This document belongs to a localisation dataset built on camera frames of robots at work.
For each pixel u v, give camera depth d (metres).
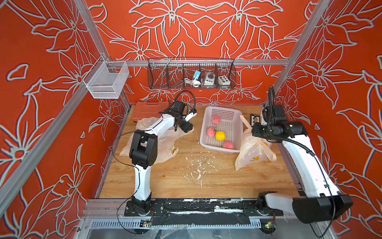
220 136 0.95
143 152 0.53
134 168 0.56
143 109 1.13
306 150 0.43
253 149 0.78
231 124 1.07
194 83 0.86
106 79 0.94
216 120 1.04
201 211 0.73
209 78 0.91
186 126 0.85
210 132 0.97
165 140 0.95
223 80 0.95
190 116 0.87
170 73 1.01
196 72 0.83
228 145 0.90
